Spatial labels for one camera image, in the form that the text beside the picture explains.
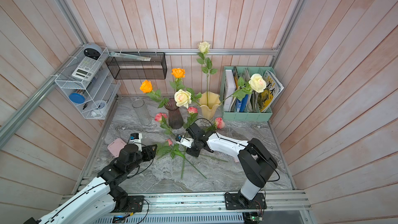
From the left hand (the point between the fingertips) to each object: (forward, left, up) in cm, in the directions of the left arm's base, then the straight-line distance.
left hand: (152, 148), depth 82 cm
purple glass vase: (+22, -10, -3) cm, 24 cm away
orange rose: (+5, -3, -7) cm, 9 cm away
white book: (+31, -43, +16) cm, 56 cm away
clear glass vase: (+22, +9, +4) cm, 24 cm away
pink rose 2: (+29, -22, -5) cm, 37 cm away
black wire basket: (+52, +26, +14) cm, 60 cm away
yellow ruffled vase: (+28, -32, +7) cm, 43 cm away
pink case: (+5, +25, -8) cm, 26 cm away
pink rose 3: (+25, 0, -7) cm, 26 cm away
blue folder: (+27, -52, +4) cm, 59 cm away
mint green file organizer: (+26, -71, -4) cm, 76 cm away
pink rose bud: (+3, -11, -8) cm, 14 cm away
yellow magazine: (+33, -71, +13) cm, 80 cm away
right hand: (+4, -20, -6) cm, 22 cm away
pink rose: (+20, -39, -5) cm, 44 cm away
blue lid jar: (+17, +37, +21) cm, 46 cm away
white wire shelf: (+28, +36, +18) cm, 49 cm away
